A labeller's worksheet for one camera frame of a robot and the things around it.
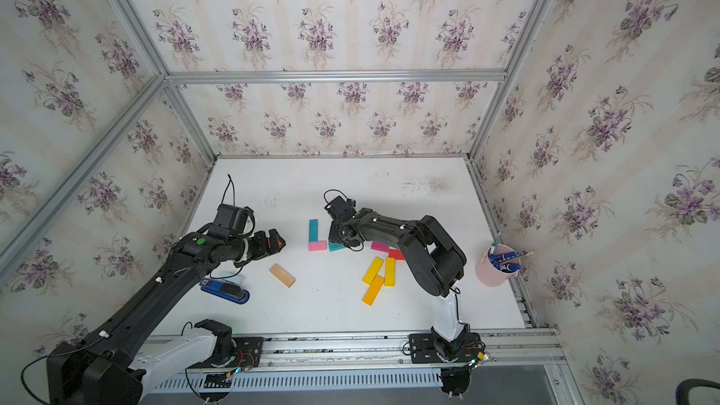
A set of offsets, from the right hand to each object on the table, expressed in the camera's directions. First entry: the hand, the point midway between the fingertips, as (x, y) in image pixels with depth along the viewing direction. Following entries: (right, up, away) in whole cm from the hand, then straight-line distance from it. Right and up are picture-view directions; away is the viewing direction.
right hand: (340, 237), depth 94 cm
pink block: (-7, -3, 0) cm, 7 cm away
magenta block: (+12, -3, -1) cm, 13 cm away
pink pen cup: (+47, -5, -14) cm, 49 cm away
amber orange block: (+11, -14, -10) cm, 20 cm away
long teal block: (-10, +2, +3) cm, 10 cm away
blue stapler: (-33, -13, -13) cm, 38 cm away
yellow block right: (+17, -10, -6) cm, 20 cm away
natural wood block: (-18, -11, -7) cm, 22 cm away
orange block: (-17, +3, -22) cm, 28 cm away
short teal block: (-2, -3, -2) cm, 4 cm away
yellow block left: (+11, -10, -5) cm, 15 cm away
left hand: (-17, 0, -15) cm, 23 cm away
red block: (+19, -5, -2) cm, 20 cm away
